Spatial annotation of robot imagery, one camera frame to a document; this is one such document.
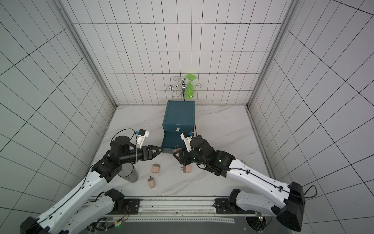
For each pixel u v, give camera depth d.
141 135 0.66
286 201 0.39
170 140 0.92
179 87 0.92
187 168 0.83
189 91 0.99
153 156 0.63
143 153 0.62
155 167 0.86
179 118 0.84
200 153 0.55
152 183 0.78
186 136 0.62
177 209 0.73
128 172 0.81
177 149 0.69
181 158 0.63
